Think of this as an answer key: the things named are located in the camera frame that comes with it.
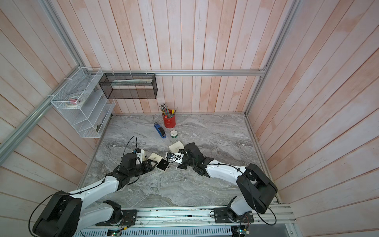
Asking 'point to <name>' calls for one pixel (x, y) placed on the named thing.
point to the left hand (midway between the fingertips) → (154, 165)
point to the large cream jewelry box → (175, 147)
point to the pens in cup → (168, 113)
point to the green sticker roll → (173, 134)
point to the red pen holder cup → (169, 119)
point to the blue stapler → (160, 130)
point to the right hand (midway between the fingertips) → (174, 154)
